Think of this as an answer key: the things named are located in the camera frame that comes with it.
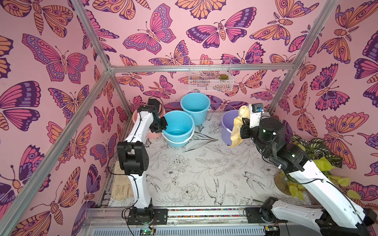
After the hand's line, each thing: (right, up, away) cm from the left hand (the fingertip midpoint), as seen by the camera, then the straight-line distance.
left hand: (167, 127), depth 93 cm
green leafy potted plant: (+77, -13, -23) cm, 82 cm away
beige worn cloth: (-23, -34, -11) cm, 43 cm away
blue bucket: (+20, +16, +11) cm, 28 cm away
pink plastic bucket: (-1, +9, -11) cm, 14 cm away
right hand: (+40, +5, -29) cm, 49 cm away
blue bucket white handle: (+8, -2, +10) cm, 12 cm away
